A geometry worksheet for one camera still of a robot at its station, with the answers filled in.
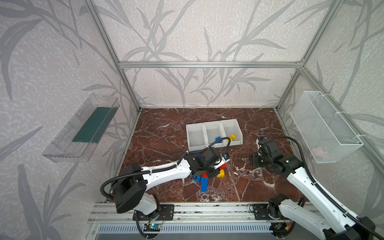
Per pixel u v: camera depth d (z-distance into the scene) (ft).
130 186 1.37
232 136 3.31
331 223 1.34
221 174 2.72
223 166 2.32
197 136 3.35
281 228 2.41
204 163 2.00
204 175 1.99
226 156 2.27
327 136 2.02
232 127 3.53
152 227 2.35
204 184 2.69
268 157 1.89
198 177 2.76
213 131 3.48
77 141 2.07
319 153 2.37
